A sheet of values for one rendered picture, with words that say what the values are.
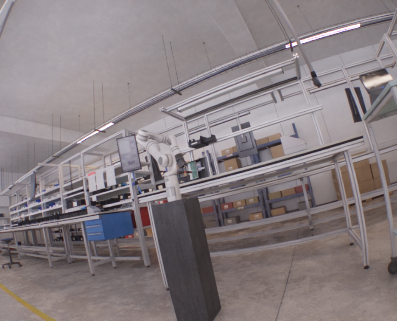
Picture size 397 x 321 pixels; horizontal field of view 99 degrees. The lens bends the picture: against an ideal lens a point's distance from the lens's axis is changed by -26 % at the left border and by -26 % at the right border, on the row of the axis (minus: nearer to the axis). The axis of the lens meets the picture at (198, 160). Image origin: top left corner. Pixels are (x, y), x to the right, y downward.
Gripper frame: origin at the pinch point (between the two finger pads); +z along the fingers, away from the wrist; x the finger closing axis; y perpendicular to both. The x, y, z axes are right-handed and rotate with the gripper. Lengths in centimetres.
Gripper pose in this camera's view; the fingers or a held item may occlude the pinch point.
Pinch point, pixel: (188, 173)
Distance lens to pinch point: 198.9
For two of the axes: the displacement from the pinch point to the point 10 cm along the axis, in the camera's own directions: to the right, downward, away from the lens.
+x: 7.3, -5.4, -4.2
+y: -5.3, -0.6, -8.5
